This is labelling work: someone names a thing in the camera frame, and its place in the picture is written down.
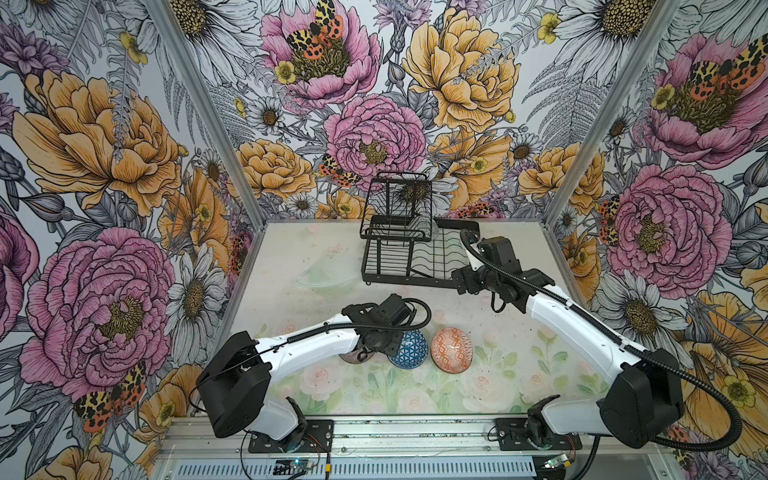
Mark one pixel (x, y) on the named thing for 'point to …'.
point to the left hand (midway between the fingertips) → (385, 349)
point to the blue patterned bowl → (412, 351)
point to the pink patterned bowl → (359, 356)
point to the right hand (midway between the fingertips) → (470, 277)
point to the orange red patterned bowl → (451, 350)
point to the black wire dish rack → (403, 242)
